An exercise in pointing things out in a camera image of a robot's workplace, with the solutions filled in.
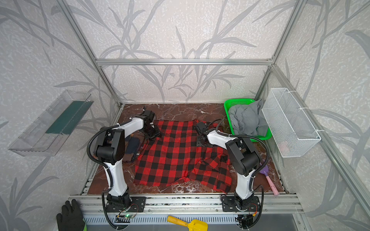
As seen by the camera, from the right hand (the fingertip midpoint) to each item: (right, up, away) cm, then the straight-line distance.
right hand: (202, 138), depth 98 cm
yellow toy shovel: (-5, -35, -32) cm, 48 cm away
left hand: (-29, +4, +1) cm, 29 cm away
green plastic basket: (+22, +26, +13) cm, 36 cm away
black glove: (-65, -34, -29) cm, 79 cm away
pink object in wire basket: (+40, 0, -26) cm, 48 cm away
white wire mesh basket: (+36, +11, -36) cm, 52 cm away
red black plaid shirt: (-19, -10, -7) cm, 23 cm away
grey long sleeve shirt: (+35, +14, +7) cm, 39 cm away
